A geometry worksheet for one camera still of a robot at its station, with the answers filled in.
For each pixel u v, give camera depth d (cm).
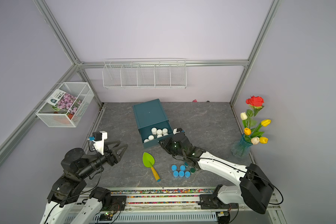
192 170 83
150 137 79
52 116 74
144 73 101
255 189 41
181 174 81
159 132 81
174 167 84
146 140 77
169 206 74
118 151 58
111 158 55
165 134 80
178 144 60
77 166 46
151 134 82
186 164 84
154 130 82
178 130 75
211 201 74
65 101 74
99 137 54
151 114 85
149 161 89
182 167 84
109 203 71
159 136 79
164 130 82
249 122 77
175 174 81
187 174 81
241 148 83
